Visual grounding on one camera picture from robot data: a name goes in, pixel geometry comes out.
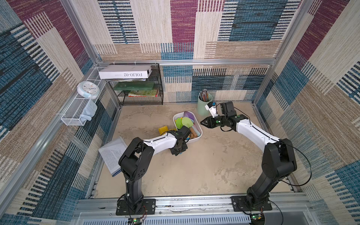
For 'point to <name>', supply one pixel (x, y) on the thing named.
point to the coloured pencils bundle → (204, 95)
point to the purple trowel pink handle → (189, 114)
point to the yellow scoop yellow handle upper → (175, 129)
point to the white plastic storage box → (181, 114)
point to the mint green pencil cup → (201, 111)
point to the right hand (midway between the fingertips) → (202, 120)
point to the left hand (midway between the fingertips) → (182, 149)
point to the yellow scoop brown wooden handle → (162, 130)
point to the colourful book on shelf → (145, 95)
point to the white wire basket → (79, 104)
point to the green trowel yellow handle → (178, 122)
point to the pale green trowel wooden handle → (187, 122)
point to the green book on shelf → (134, 86)
